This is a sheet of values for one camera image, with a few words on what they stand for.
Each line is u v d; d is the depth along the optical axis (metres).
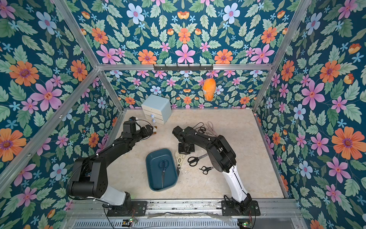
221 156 0.55
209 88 0.96
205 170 0.87
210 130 1.08
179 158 0.91
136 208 0.73
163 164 0.88
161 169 0.86
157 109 1.00
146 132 0.83
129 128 0.70
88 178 0.44
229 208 0.74
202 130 1.09
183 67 0.93
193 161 0.91
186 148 0.82
